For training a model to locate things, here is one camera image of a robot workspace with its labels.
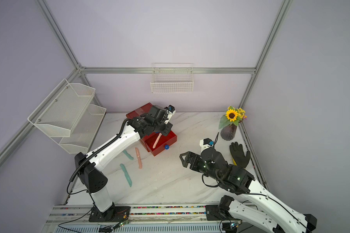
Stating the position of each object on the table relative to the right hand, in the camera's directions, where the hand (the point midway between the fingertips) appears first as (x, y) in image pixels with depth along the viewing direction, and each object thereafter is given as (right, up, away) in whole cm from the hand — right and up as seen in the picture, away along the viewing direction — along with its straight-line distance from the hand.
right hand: (187, 160), depth 67 cm
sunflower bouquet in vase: (+26, +18, +17) cm, 36 cm away
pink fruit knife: (-16, +9, +10) cm, 21 cm away
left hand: (-11, +16, +13) cm, 23 cm away
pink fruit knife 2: (-31, -6, +27) cm, 41 cm away
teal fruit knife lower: (-37, -14, +21) cm, 44 cm away
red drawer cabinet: (-32, +24, +23) cm, 46 cm away
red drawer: (-14, +6, +19) cm, 24 cm away
